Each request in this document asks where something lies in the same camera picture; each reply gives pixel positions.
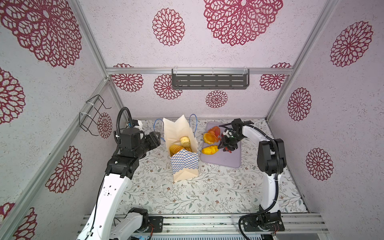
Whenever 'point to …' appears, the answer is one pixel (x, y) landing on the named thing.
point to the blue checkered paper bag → (185, 163)
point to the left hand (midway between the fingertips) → (156, 138)
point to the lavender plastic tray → (221, 157)
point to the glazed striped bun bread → (215, 131)
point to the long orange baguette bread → (174, 148)
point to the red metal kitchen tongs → (226, 148)
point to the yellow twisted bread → (210, 149)
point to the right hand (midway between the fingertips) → (221, 146)
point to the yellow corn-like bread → (185, 141)
